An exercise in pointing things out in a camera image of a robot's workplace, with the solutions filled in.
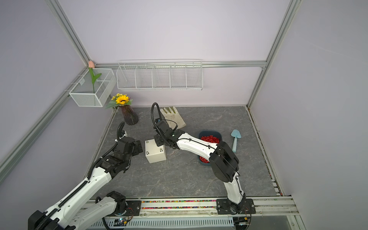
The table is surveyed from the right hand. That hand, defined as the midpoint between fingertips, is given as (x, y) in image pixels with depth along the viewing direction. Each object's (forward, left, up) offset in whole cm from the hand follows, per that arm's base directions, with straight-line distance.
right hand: (158, 136), depth 86 cm
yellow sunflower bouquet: (+21, +26, +11) cm, 35 cm away
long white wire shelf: (+40, +1, +16) cm, 43 cm away
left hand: (-7, +14, +2) cm, 15 cm away
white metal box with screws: (-9, +1, -3) cm, 10 cm away
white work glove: (+31, -4, -13) cm, 34 cm away
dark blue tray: (+7, -38, -8) cm, 39 cm away
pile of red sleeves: (+6, -34, -13) cm, 37 cm away
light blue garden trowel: (+10, -53, -13) cm, 55 cm away
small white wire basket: (+15, +40, +21) cm, 48 cm away
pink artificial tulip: (+31, +41, +20) cm, 56 cm away
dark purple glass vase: (+23, +25, -9) cm, 35 cm away
